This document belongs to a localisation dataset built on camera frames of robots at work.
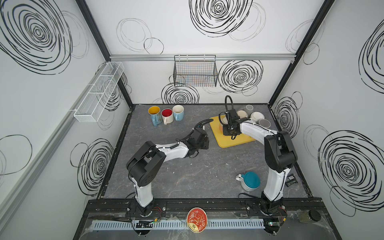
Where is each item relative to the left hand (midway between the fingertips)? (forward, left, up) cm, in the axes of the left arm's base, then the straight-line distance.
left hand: (209, 140), depth 92 cm
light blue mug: (+24, +22, 0) cm, 33 cm away
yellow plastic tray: (+4, -11, -6) cm, 13 cm away
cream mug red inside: (+19, +30, 0) cm, 35 cm away
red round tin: (-41, +6, -2) cm, 42 cm away
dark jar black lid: (-38, -42, +3) cm, 57 cm away
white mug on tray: (+20, -33, +2) cm, 39 cm away
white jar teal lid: (-24, -20, +1) cm, 31 cm away
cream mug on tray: (+22, -24, +1) cm, 32 cm away
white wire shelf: (+9, +71, +16) cm, 73 cm away
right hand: (+9, -11, -2) cm, 14 cm away
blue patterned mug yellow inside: (+20, +38, +3) cm, 43 cm away
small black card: (-20, -45, -6) cm, 50 cm away
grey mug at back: (+25, -29, +2) cm, 38 cm away
